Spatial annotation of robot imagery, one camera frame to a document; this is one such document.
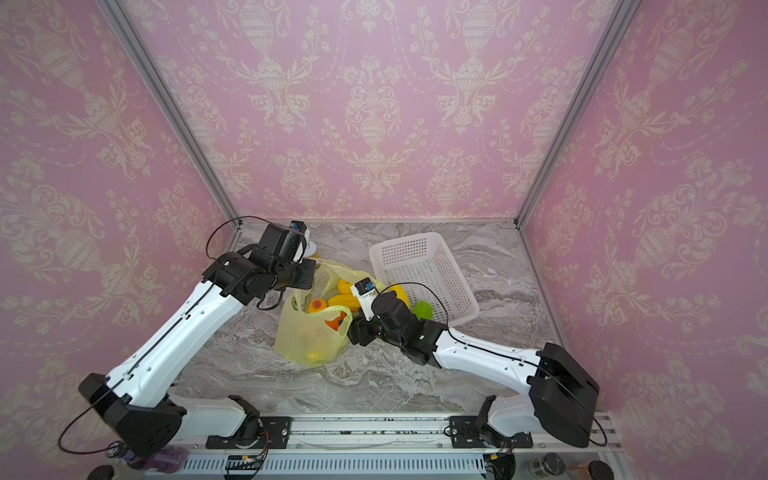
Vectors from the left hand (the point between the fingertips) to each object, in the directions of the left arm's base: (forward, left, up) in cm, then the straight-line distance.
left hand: (311, 270), depth 74 cm
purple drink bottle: (-37, +32, -26) cm, 55 cm away
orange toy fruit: (-11, -7, -6) cm, 14 cm away
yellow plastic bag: (-14, -3, -7) cm, 16 cm away
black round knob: (-38, -64, -15) cm, 76 cm away
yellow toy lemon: (+8, -5, -20) cm, 23 cm away
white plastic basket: (+20, -31, -25) cm, 45 cm away
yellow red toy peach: (+2, +3, -21) cm, 21 cm away
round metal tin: (-37, -54, -15) cm, 67 cm away
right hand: (-8, -10, -9) cm, 15 cm away
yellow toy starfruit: (+5, -7, -22) cm, 24 cm away
